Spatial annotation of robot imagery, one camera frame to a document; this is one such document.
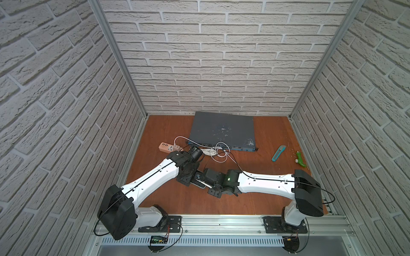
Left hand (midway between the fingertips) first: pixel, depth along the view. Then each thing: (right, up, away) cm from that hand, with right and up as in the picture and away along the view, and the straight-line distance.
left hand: (196, 168), depth 81 cm
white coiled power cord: (+6, +6, +16) cm, 18 cm away
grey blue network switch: (+26, +19, +26) cm, 42 cm away
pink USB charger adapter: (-13, +9, +13) cm, 21 cm away
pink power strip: (-21, +9, +16) cm, 28 cm away
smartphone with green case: (+1, -7, -4) cm, 8 cm away
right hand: (+7, -9, -3) cm, 12 cm away
